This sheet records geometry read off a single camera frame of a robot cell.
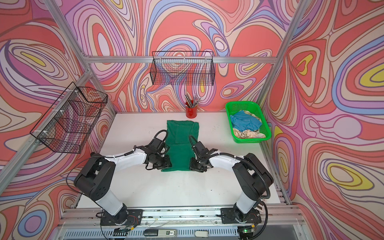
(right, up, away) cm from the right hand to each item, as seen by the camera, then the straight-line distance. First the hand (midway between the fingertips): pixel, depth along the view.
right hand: (193, 171), depth 89 cm
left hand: (-12, +3, +1) cm, 13 cm away
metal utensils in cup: (-3, +45, +25) cm, 51 cm away
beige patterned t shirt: (+38, +22, +13) cm, 46 cm away
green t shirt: (-8, +20, +19) cm, 28 cm away
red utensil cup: (-2, +38, +23) cm, 44 cm away
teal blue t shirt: (+36, +31, +18) cm, 51 cm away
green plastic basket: (+47, +42, +27) cm, 68 cm away
